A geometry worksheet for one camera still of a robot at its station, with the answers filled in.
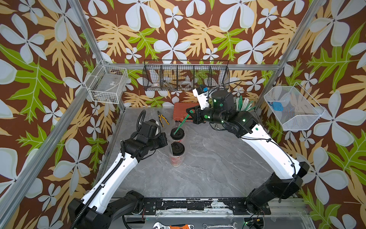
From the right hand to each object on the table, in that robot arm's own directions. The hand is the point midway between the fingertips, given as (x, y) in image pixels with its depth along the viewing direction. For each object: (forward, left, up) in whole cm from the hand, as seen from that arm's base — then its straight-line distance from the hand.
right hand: (186, 109), depth 63 cm
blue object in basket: (+18, -57, -16) cm, 62 cm away
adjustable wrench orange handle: (-40, +13, -40) cm, 58 cm away
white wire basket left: (+28, +49, -6) cm, 57 cm away
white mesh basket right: (+13, -64, -13) cm, 66 cm away
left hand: (-3, +9, -18) cm, 21 cm away
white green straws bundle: (+29, -42, -24) cm, 56 cm away
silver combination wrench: (-40, -23, -41) cm, 61 cm away
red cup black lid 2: (-8, +5, -24) cm, 25 cm away
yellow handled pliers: (+28, +20, -39) cm, 52 cm away
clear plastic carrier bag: (0, +3, -27) cm, 27 cm away
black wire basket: (+42, +2, -9) cm, 43 cm away
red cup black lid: (-1, +5, -18) cm, 18 cm away
